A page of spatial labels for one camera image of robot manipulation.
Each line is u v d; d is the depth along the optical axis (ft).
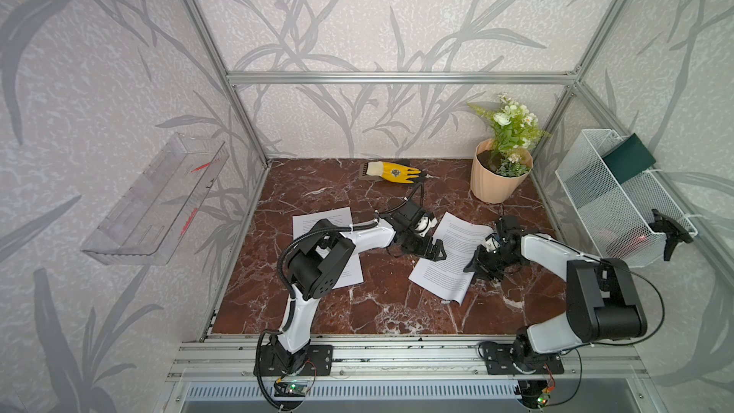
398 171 3.78
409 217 2.51
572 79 3.10
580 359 2.32
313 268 1.71
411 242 2.64
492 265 2.56
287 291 1.76
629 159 2.36
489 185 3.21
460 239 3.17
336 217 3.39
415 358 2.47
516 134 2.92
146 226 2.12
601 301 1.46
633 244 2.03
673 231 1.88
